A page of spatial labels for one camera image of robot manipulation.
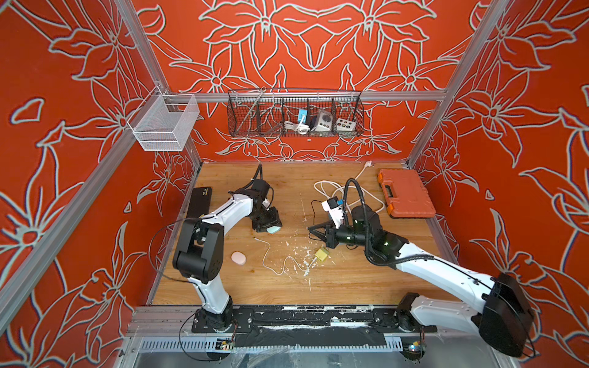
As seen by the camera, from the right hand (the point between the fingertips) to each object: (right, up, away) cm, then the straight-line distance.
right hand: (307, 232), depth 71 cm
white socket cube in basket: (+17, +41, +24) cm, 50 cm away
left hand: (-11, -1, +19) cm, 22 cm away
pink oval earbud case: (-25, -13, +15) cm, 32 cm away
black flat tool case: (-47, +7, +31) cm, 57 cm away
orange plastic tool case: (+47, +10, +31) cm, 57 cm away
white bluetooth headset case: (-12, -3, +16) cm, 21 cm away
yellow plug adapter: (+7, -12, +14) cm, 20 cm away
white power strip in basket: (+8, +40, +19) cm, 46 cm away
